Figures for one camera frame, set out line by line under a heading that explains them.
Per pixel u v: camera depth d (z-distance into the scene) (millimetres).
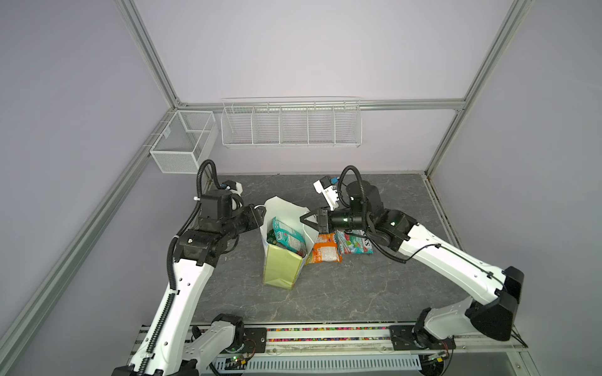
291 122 982
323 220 568
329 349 735
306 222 635
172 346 373
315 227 605
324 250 912
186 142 1019
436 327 614
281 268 713
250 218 608
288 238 805
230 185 631
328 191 600
